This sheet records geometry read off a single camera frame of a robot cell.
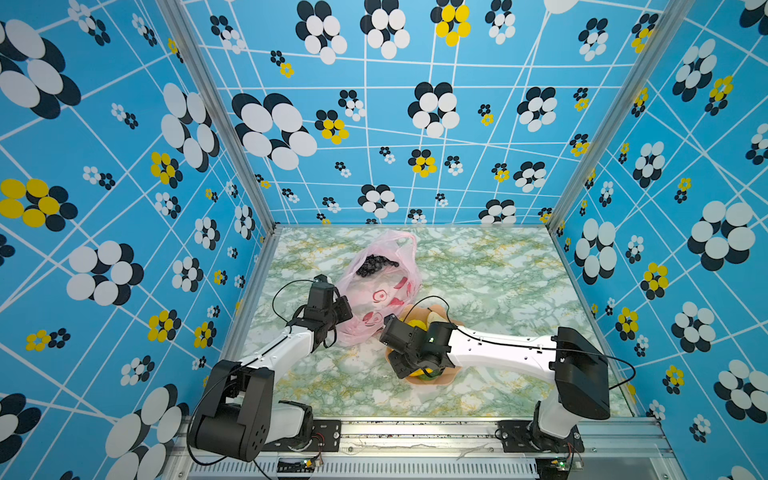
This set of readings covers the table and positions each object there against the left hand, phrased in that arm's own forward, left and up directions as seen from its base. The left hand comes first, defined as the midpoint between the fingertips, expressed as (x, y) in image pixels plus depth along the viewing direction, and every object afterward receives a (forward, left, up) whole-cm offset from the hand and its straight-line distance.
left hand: (349, 303), depth 91 cm
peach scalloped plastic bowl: (-3, -22, -1) cm, 22 cm away
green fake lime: (-21, -24, -4) cm, 32 cm away
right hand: (-18, -15, 0) cm, 23 cm away
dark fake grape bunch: (+16, -7, -1) cm, 17 cm away
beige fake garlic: (-5, -26, 0) cm, 26 cm away
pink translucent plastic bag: (+5, -8, -6) cm, 11 cm away
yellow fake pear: (-18, -18, +23) cm, 34 cm away
